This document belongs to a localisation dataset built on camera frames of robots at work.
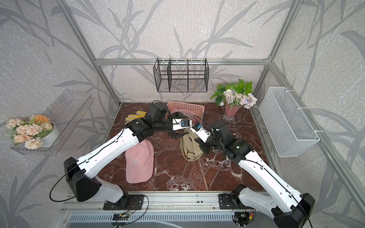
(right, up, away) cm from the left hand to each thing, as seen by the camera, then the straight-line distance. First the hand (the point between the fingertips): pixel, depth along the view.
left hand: (187, 123), depth 71 cm
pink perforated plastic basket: (+4, +6, +40) cm, 41 cm away
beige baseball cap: (+2, -16, +9) cm, 19 cm away
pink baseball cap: (-28, -23, +9) cm, 37 cm away
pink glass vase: (+30, +6, +28) cm, 41 cm away
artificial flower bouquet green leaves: (+32, +17, +15) cm, 39 cm away
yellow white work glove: (-39, +4, +40) cm, 56 cm away
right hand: (+5, -7, 0) cm, 9 cm away
